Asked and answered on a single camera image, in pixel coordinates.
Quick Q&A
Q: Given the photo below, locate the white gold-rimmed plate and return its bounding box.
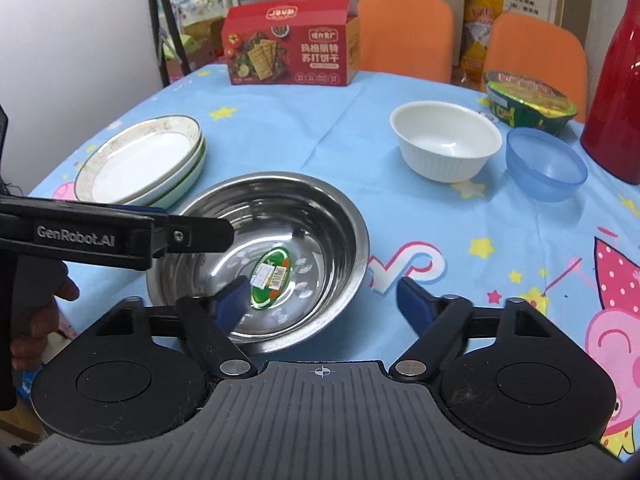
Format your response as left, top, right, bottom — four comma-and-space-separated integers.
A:
74, 115, 203, 205

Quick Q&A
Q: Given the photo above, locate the person's left hand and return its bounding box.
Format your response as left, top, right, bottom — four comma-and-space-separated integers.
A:
11, 278, 80, 372

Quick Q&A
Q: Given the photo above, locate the yellow snack bag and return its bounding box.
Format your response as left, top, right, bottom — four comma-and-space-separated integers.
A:
452, 0, 504, 87

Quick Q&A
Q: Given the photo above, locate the white ribbed bowl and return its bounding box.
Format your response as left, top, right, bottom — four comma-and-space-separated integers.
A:
390, 101, 503, 183

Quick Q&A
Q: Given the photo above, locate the light green plastic plate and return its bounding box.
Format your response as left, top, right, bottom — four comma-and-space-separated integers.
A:
146, 148, 206, 209

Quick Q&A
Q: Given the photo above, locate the stainless steel bowl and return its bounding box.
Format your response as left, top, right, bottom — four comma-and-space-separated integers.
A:
146, 172, 370, 354

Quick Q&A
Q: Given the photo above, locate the green instant noodle cup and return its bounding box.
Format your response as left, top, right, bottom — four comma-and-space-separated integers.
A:
483, 70, 577, 136

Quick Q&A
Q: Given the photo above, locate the black metal rack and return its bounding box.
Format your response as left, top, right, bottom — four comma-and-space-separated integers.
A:
148, 0, 191, 87

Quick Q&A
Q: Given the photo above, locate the red cracker box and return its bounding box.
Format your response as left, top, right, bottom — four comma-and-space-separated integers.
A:
221, 0, 360, 87

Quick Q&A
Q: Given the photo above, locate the blue translucent plastic bowl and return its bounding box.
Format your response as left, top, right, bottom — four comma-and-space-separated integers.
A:
506, 128, 588, 203

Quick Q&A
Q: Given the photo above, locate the orange chair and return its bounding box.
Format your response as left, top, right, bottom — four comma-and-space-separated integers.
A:
484, 12, 588, 122
358, 0, 454, 84

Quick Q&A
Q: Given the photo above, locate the orange chair left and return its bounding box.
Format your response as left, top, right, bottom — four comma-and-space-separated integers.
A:
358, 0, 454, 84

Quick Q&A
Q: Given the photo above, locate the orange chair right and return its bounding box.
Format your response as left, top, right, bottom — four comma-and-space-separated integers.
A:
484, 12, 588, 122

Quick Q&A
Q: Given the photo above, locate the white floral plate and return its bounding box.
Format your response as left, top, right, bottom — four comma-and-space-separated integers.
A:
125, 136, 206, 207

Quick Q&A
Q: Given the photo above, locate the red thermos jug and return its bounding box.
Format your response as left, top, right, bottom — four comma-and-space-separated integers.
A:
580, 0, 640, 185

